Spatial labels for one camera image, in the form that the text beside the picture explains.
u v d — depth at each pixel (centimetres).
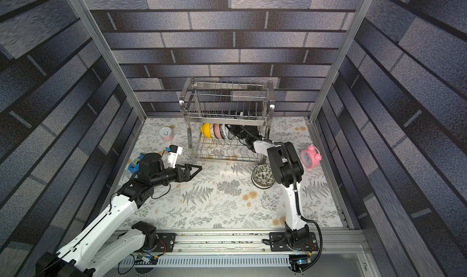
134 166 92
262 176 88
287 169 57
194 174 69
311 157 89
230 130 90
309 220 67
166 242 73
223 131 98
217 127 98
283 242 72
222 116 76
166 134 103
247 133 78
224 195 87
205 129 101
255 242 76
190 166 67
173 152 69
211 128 98
